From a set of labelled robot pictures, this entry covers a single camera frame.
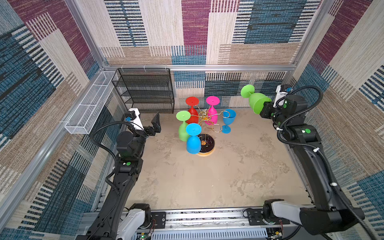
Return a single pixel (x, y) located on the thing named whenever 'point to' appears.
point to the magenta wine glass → (212, 115)
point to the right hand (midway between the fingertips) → (265, 105)
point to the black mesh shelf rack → (148, 90)
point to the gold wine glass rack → (207, 141)
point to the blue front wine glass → (193, 142)
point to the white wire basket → (81, 122)
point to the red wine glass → (192, 101)
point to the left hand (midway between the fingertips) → (148, 111)
